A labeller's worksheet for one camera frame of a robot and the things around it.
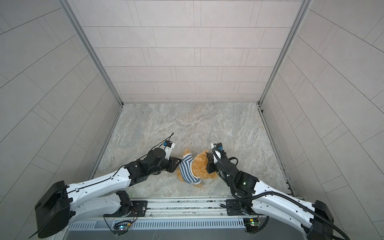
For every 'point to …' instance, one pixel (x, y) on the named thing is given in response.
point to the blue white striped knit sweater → (186, 169)
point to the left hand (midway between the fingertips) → (184, 160)
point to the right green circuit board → (251, 225)
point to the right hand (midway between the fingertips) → (204, 156)
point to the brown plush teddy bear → (199, 166)
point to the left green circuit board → (121, 228)
